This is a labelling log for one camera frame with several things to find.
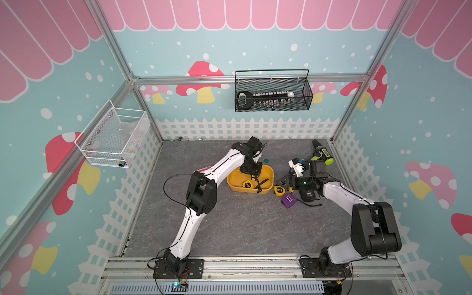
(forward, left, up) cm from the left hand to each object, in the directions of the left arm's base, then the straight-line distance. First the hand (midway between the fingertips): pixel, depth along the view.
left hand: (256, 175), depth 94 cm
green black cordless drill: (+19, -40, -4) cm, 44 cm away
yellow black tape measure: (-9, -26, -4) cm, 28 cm away
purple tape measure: (-11, -17, -6) cm, 21 cm away
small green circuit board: (-47, +32, -10) cm, 58 cm away
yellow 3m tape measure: (-2, +4, -6) cm, 7 cm away
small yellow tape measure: (-6, -12, -5) cm, 15 cm away
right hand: (-5, -12, +3) cm, 13 cm away
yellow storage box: (-4, -4, 0) cm, 6 cm away
